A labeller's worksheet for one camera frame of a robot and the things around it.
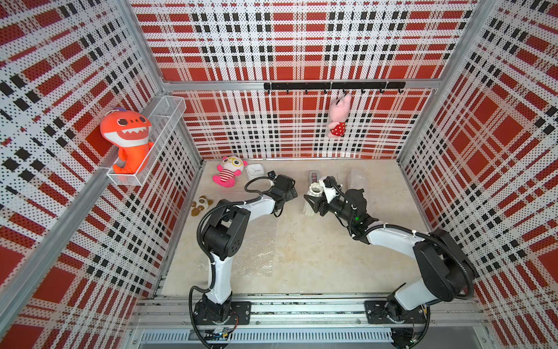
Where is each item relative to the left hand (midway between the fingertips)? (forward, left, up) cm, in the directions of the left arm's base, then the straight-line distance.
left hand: (287, 190), depth 102 cm
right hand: (-11, -10, +15) cm, 21 cm away
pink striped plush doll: (+15, +29, 0) cm, 33 cm away
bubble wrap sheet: (+6, -34, +1) cm, 35 cm away
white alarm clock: (+14, +17, -1) cm, 22 cm away
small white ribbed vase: (-13, -11, +17) cm, 24 cm away
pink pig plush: (+20, -23, +29) cm, 42 cm away
